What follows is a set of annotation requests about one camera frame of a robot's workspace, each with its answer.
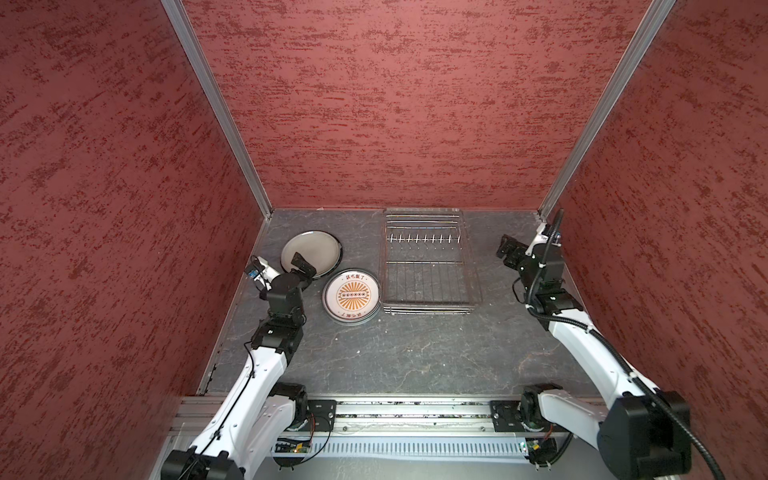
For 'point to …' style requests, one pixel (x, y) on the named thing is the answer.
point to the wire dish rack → (427, 263)
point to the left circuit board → (292, 445)
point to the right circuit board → (541, 450)
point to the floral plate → (352, 307)
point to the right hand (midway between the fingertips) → (514, 246)
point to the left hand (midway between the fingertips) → (291, 268)
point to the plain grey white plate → (320, 249)
